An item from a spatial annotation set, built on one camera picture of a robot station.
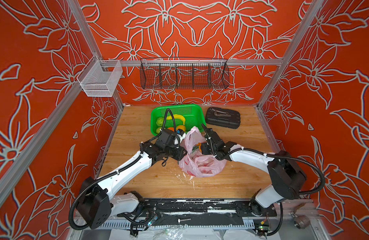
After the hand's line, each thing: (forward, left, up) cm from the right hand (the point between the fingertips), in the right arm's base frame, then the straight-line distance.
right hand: (201, 146), depth 89 cm
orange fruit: (+16, +20, -3) cm, 26 cm away
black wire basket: (+41, +10, +25) cm, 49 cm away
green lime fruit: (+20, +28, 0) cm, 34 cm away
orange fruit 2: (-2, +2, +6) cm, 7 cm away
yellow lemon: (+14, +13, +1) cm, 19 cm away
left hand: (-8, +10, +9) cm, 16 cm away
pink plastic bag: (-11, +5, -2) cm, 12 cm away
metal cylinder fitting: (-39, -42, -3) cm, 57 cm away
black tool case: (+23, -17, 0) cm, 28 cm away
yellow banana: (+27, +16, -3) cm, 31 cm away
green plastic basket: (+30, +3, -5) cm, 31 cm away
